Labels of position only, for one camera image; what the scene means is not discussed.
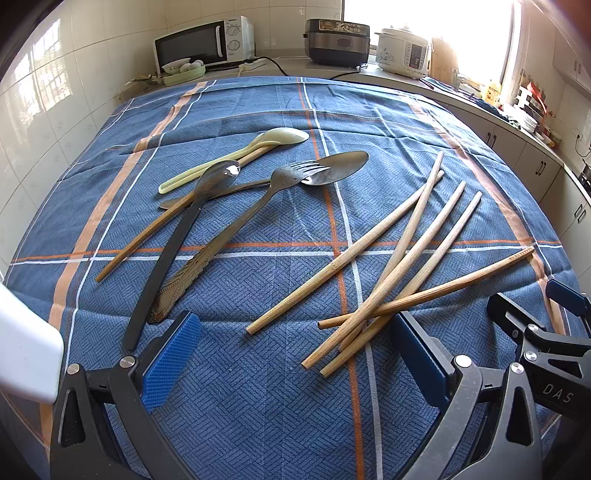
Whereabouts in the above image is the wooden chopstick pair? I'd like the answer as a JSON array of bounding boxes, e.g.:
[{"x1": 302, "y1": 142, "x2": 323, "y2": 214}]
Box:
[{"x1": 321, "y1": 191, "x2": 482, "y2": 378}]

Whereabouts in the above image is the black power cable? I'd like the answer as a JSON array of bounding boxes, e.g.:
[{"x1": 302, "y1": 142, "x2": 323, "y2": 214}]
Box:
[{"x1": 239, "y1": 55, "x2": 371, "y2": 80}]

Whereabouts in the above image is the wooden chopstick long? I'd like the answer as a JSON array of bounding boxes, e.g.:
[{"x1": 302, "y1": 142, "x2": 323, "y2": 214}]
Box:
[{"x1": 246, "y1": 186, "x2": 425, "y2": 335}]

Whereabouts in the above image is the green plate with eggs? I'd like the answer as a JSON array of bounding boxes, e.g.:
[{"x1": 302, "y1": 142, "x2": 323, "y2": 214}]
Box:
[{"x1": 162, "y1": 58, "x2": 205, "y2": 86}]

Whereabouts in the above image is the black handled metal spoon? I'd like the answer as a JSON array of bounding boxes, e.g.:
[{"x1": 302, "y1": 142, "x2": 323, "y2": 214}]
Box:
[{"x1": 122, "y1": 160, "x2": 240, "y2": 352}]

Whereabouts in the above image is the wooden chopstick crossing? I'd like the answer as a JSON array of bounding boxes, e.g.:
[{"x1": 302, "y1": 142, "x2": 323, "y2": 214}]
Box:
[{"x1": 337, "y1": 151, "x2": 445, "y2": 352}]

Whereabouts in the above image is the white rice cooker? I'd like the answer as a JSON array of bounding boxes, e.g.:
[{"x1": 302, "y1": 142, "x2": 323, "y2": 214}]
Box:
[{"x1": 376, "y1": 28, "x2": 432, "y2": 79}]

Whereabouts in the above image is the large dark metal spoon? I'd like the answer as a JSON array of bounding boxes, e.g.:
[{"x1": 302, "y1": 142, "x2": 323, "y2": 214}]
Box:
[{"x1": 158, "y1": 150, "x2": 370, "y2": 210}]

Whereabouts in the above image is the wooden cutting board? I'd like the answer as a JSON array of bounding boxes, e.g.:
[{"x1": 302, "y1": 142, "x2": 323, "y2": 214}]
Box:
[{"x1": 430, "y1": 38, "x2": 459, "y2": 85}]

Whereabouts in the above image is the pale green plastic spoon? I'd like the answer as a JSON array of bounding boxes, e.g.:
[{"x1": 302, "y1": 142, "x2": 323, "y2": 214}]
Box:
[{"x1": 158, "y1": 127, "x2": 310, "y2": 194}]

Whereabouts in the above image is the white utensil holder box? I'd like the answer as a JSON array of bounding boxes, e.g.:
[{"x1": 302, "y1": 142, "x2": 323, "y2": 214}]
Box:
[{"x1": 0, "y1": 285, "x2": 64, "y2": 405}]

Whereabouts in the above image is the wooden chopstick horizontal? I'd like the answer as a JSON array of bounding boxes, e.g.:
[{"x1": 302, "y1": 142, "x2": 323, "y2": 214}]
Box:
[{"x1": 316, "y1": 245, "x2": 536, "y2": 330}]

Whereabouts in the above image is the metal fork ornate handle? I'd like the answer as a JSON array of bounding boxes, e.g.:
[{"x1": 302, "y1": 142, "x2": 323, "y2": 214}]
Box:
[{"x1": 147, "y1": 159, "x2": 332, "y2": 324}]

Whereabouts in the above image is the black rice cooker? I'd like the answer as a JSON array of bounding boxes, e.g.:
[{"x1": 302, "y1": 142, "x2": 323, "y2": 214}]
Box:
[{"x1": 303, "y1": 19, "x2": 370, "y2": 68}]

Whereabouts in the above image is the white microwave oven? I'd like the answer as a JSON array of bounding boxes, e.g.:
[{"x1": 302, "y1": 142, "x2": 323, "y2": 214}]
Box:
[{"x1": 153, "y1": 15, "x2": 256, "y2": 74}]

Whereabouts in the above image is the blue plaid tablecloth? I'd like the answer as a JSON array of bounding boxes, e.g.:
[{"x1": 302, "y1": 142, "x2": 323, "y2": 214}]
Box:
[{"x1": 1, "y1": 77, "x2": 585, "y2": 479}]

